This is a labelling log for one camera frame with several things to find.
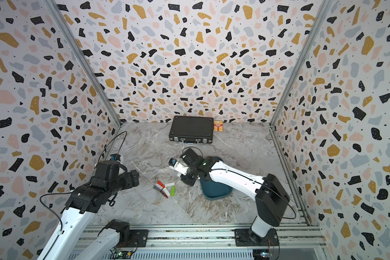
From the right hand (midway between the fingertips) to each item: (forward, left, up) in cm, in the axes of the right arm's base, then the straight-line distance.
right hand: (184, 175), depth 81 cm
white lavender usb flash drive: (-4, +11, -12) cm, 17 cm away
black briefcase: (+39, 0, -9) cm, 40 cm away
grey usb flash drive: (-1, +16, -12) cm, 20 cm away
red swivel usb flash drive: (-6, +10, -13) cm, 17 cm away
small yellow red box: (+47, -19, -12) cm, 52 cm away
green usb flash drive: (-3, +7, -12) cm, 14 cm away
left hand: (-4, +22, +7) cm, 24 cm away
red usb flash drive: (+1, +15, -12) cm, 19 cm away
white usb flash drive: (0, +9, -12) cm, 15 cm away
